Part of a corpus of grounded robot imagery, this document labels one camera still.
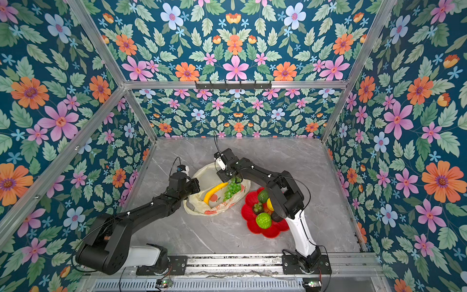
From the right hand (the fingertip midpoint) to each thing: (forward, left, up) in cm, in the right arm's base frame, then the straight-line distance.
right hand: (225, 170), depth 97 cm
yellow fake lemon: (-20, -23, +1) cm, 31 cm away
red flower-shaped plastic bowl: (-30, -25, -5) cm, 39 cm away
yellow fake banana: (-11, +6, -5) cm, 13 cm away
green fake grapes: (-9, -5, -2) cm, 11 cm away
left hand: (-6, +11, +4) cm, 14 cm away
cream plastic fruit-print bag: (-2, +9, -4) cm, 10 cm away
